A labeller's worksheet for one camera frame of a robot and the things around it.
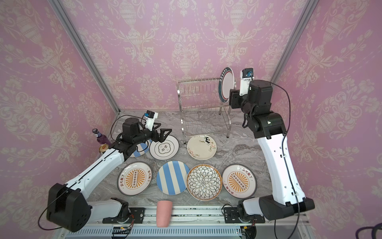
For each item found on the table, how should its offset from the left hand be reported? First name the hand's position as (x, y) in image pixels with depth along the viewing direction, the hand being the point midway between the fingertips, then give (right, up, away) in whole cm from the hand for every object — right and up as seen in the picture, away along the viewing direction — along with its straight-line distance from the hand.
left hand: (166, 127), depth 78 cm
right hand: (+34, +17, -15) cm, 41 cm away
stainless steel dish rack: (+21, +13, +43) cm, 49 cm away
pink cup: (0, -41, -7) cm, 42 cm away
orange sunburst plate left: (-20, -30, +8) cm, 36 cm away
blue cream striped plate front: (+1, -30, +9) cm, 31 cm away
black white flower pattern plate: (+21, -31, +7) cm, 38 cm away
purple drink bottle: (-40, -7, +10) cm, 42 cm away
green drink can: (-39, -12, +9) cm, 41 cm away
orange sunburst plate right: (+41, -31, +7) cm, 52 cm away
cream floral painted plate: (+20, -14, +20) cm, 31 cm away
